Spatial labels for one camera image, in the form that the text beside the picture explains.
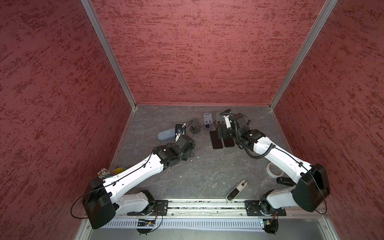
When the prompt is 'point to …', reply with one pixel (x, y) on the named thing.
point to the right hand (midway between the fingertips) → (223, 129)
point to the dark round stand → (196, 127)
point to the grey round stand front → (208, 125)
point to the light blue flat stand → (166, 134)
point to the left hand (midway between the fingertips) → (183, 149)
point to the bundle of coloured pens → (104, 173)
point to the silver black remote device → (232, 195)
